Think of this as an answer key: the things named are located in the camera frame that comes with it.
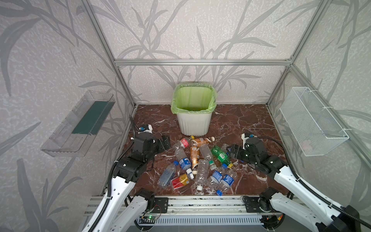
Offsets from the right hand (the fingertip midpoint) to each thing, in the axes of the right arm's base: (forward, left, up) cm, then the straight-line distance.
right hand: (230, 145), depth 80 cm
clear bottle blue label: (-6, +26, -8) cm, 28 cm away
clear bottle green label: (-2, +12, -10) cm, 16 cm away
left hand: (0, +35, +11) cm, 37 cm away
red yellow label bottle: (-17, +28, -9) cm, 34 cm away
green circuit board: (-33, +45, -15) cm, 57 cm away
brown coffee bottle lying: (-3, +21, -10) cm, 23 cm away
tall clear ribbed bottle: (-12, +16, -12) cm, 23 cm away
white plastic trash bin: (+14, +20, +1) cm, 25 cm away
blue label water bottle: (-15, +9, -12) cm, 21 cm away
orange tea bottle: (+7, +19, -9) cm, 22 cm away
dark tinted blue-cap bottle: (-13, +36, -10) cm, 39 cm away
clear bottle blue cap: (-16, +3, -9) cm, 19 cm away
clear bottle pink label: (+6, +28, -9) cm, 30 cm away
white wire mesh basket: (-2, -34, +19) cm, 39 cm away
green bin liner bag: (+34, +21, +5) cm, 40 cm away
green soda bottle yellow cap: (-3, +4, -9) cm, 10 cm away
